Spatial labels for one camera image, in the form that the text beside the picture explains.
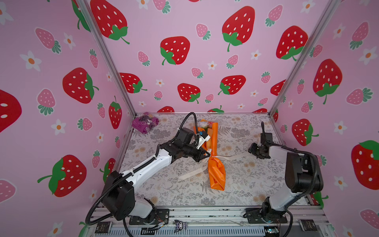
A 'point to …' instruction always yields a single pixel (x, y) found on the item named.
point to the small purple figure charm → (179, 225)
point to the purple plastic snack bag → (145, 122)
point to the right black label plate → (308, 224)
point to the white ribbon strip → (229, 157)
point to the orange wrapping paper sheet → (216, 172)
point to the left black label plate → (102, 227)
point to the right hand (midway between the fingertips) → (252, 149)
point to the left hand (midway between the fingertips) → (209, 154)
